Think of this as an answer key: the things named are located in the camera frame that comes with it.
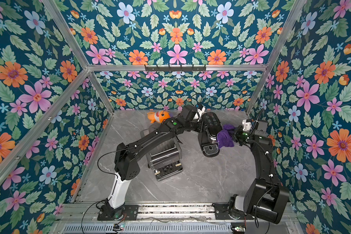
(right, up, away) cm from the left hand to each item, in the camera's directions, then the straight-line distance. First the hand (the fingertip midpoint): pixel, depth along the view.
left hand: (209, 123), depth 80 cm
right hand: (+12, -3, 0) cm, 13 cm away
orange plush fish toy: (-34, +5, +25) cm, 42 cm away
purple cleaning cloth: (+8, -7, -4) cm, 11 cm away
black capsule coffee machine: (-1, -8, -1) cm, 8 cm away
